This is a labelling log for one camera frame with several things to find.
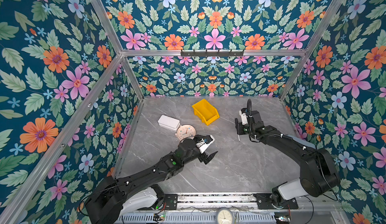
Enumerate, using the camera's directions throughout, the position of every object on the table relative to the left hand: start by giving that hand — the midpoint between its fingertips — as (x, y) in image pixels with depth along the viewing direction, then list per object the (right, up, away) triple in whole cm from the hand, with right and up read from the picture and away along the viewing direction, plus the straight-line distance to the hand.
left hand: (213, 141), depth 75 cm
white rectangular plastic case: (-28, +7, +23) cm, 37 cm away
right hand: (+15, +7, +15) cm, 22 cm away
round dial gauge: (+5, -32, -9) cm, 33 cm away
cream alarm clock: (-17, +3, +23) cm, 28 cm away
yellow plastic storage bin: (-3, +15, +35) cm, 38 cm away
